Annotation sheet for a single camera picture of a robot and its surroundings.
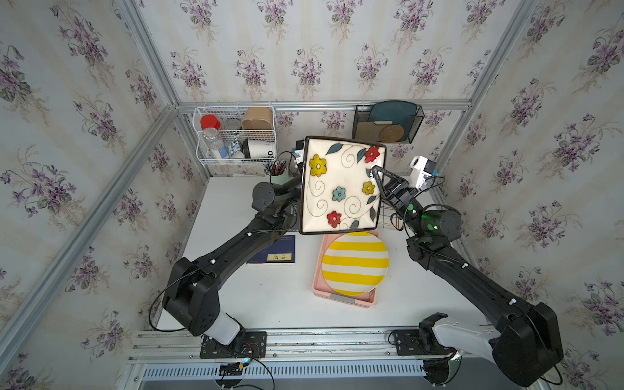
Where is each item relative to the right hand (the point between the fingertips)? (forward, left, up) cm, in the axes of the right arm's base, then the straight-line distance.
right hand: (377, 174), depth 55 cm
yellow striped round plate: (-3, 0, -43) cm, 43 cm away
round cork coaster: (+43, -16, -19) cm, 50 cm away
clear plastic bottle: (+30, +52, -15) cm, 62 cm away
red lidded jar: (+41, +56, -13) cm, 71 cm away
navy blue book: (+3, +28, -46) cm, 54 cm away
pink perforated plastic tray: (-10, +12, -46) cm, 49 cm away
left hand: (-3, +6, +2) cm, 7 cm away
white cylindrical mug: (+34, +37, -20) cm, 54 cm away
